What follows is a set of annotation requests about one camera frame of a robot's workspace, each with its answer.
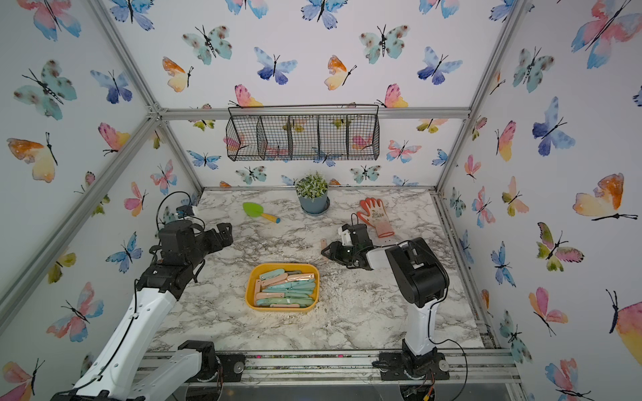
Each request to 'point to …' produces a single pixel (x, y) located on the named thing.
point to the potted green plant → (312, 190)
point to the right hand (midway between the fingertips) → (326, 251)
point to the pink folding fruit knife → (323, 243)
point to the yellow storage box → (282, 287)
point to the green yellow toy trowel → (256, 210)
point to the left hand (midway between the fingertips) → (219, 227)
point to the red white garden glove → (376, 216)
